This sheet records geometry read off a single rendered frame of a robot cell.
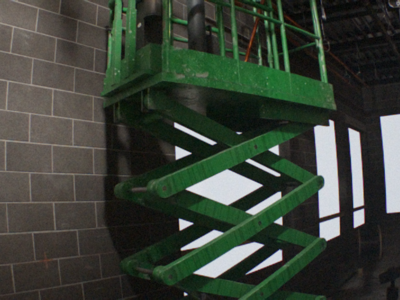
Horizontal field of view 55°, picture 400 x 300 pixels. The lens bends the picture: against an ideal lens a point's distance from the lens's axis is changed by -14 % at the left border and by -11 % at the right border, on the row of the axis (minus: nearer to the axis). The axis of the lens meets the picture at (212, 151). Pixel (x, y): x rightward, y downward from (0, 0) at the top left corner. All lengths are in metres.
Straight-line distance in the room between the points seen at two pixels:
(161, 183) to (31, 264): 1.20
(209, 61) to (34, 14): 1.46
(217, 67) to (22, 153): 1.41
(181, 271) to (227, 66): 1.15
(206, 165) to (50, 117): 1.25
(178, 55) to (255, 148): 0.78
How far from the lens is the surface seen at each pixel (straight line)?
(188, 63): 2.26
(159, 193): 2.16
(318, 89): 3.08
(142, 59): 2.29
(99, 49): 3.51
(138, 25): 2.54
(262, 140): 2.68
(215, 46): 3.21
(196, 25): 2.63
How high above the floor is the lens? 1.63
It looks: 6 degrees up
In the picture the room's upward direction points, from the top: 3 degrees counter-clockwise
